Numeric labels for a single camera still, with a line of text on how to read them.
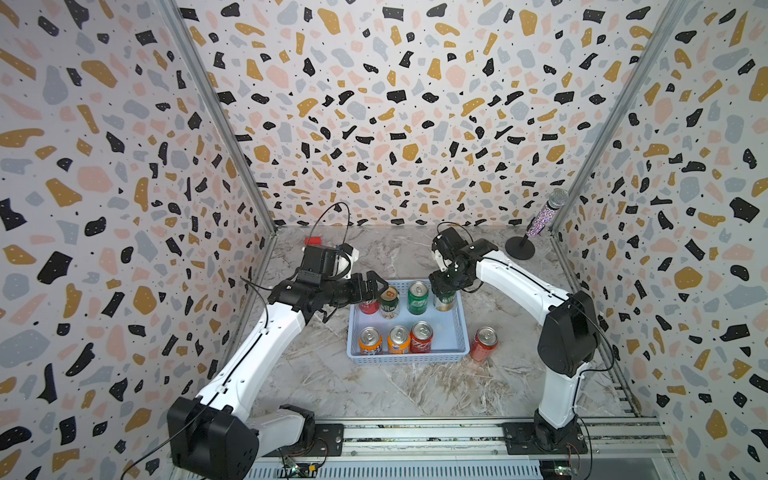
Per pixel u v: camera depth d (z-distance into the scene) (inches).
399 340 31.4
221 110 34.0
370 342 31.6
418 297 35.4
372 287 26.6
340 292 25.6
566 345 19.2
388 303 35.2
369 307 37.1
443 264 27.5
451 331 37.2
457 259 25.8
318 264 23.0
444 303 35.4
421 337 32.0
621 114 34.8
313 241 47.7
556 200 33.0
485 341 31.4
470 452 28.9
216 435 14.7
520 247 45.3
